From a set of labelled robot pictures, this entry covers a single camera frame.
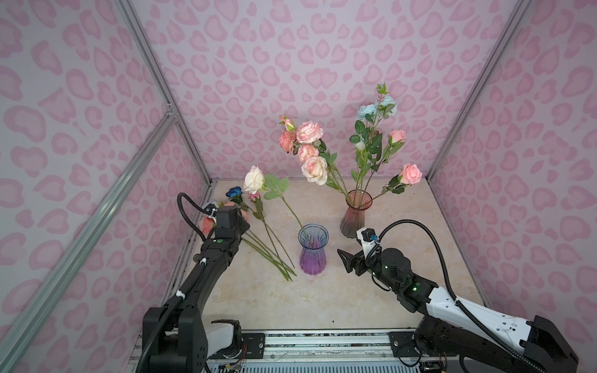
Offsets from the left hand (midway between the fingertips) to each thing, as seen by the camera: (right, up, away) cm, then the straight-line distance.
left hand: (240, 217), depth 86 cm
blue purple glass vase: (+27, -7, -9) cm, 29 cm away
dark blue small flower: (-9, +9, +22) cm, 25 cm away
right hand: (+38, -9, -9) cm, 40 cm away
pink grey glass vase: (+43, -1, +5) cm, 43 cm away
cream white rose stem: (+8, -11, +11) cm, 18 cm away
